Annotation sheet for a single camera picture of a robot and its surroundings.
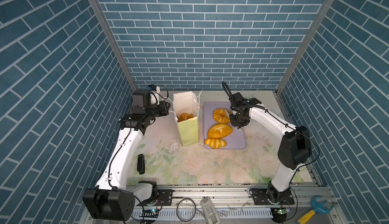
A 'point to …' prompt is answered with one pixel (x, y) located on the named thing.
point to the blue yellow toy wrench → (318, 207)
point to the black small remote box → (141, 164)
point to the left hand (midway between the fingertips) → (169, 103)
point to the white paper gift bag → (187, 102)
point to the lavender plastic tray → (236, 140)
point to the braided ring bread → (222, 115)
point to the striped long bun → (215, 143)
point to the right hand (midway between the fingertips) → (233, 121)
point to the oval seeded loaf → (220, 130)
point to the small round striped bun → (184, 116)
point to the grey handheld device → (210, 215)
